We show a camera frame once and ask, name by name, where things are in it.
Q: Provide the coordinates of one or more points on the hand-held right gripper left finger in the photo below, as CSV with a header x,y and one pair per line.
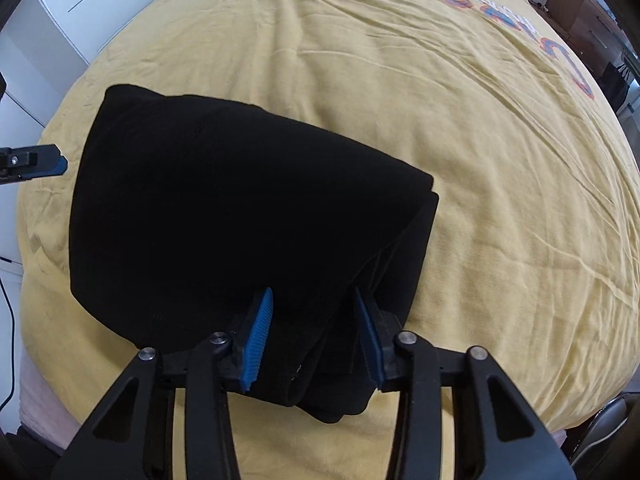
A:
x,y
257,335

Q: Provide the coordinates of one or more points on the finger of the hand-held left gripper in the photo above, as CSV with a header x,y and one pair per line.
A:
x,y
45,162

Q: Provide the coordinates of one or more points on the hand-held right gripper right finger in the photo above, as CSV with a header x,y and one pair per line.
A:
x,y
370,340

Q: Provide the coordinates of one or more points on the black pants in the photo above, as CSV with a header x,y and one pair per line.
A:
x,y
225,200

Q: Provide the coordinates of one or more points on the yellow printed blanket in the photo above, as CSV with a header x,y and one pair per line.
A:
x,y
425,110

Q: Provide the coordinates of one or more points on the black chair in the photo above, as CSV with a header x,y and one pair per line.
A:
x,y
610,435

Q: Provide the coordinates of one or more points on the black bag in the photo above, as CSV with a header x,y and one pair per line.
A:
x,y
616,85

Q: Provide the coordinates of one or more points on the wooden dresser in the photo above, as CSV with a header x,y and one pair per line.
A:
x,y
585,15

